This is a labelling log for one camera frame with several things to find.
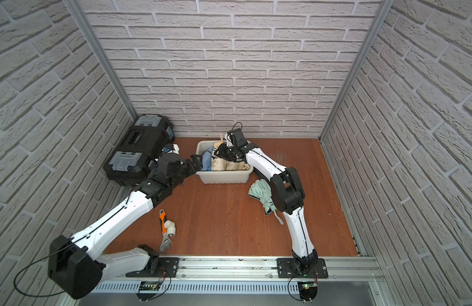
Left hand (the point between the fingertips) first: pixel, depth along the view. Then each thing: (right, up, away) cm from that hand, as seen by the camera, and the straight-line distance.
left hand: (198, 157), depth 79 cm
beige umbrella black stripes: (+7, -4, +11) cm, 14 cm away
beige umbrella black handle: (+17, -5, +20) cm, 27 cm away
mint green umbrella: (+28, -16, +11) cm, 34 cm away
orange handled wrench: (-13, -37, 0) cm, 39 cm away
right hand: (+7, +2, +15) cm, 17 cm away
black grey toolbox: (-33, -2, +6) cm, 34 cm away
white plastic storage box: (+8, -10, +12) cm, 18 cm away
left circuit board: (-18, -51, -6) cm, 54 cm away
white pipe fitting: (-13, -31, +2) cm, 33 cm away
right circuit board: (+44, -51, -9) cm, 67 cm away
